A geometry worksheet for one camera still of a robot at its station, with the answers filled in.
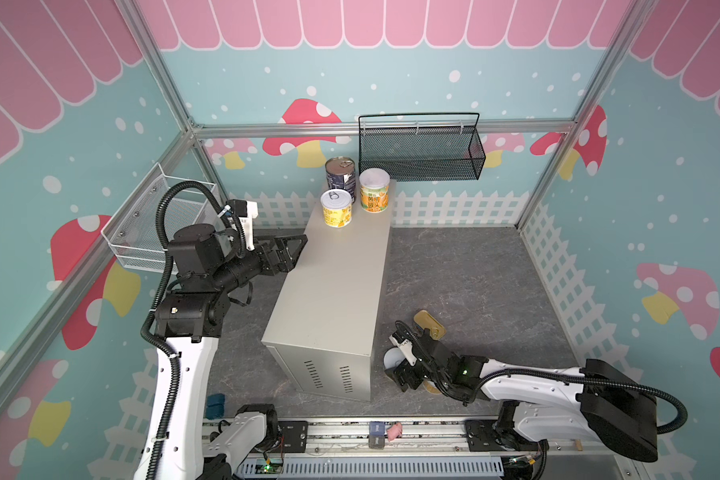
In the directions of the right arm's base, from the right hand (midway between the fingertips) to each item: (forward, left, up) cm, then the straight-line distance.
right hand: (394, 361), depth 82 cm
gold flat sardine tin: (+12, -10, 0) cm, 16 cm away
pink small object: (-17, +1, -3) cm, 17 cm away
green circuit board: (-24, +31, -6) cm, 39 cm away
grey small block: (-18, +5, -2) cm, 19 cm away
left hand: (+12, +23, +36) cm, 44 cm away
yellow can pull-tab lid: (0, +1, +2) cm, 2 cm away
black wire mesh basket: (+57, -9, +31) cm, 66 cm away
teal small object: (-11, +48, -3) cm, 49 cm away
